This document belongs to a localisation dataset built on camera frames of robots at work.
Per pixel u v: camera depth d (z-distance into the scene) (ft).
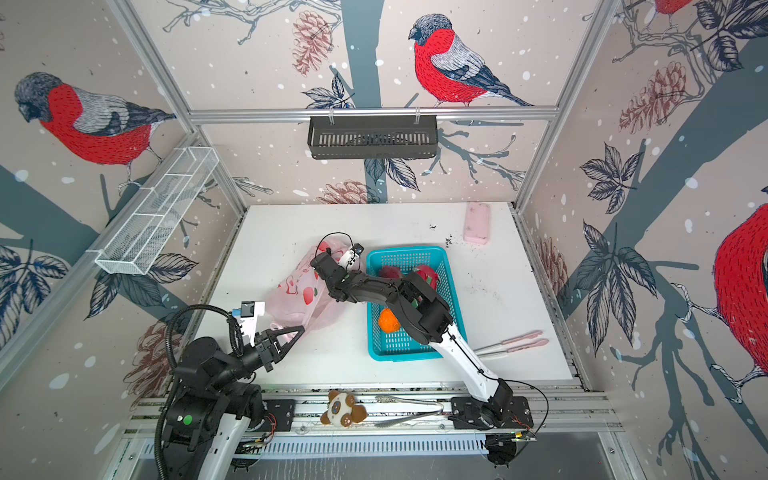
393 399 2.51
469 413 2.40
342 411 2.35
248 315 1.99
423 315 1.90
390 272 3.06
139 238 2.39
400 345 2.81
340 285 2.49
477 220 3.78
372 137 3.49
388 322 2.73
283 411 2.44
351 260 2.95
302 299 2.58
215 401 1.74
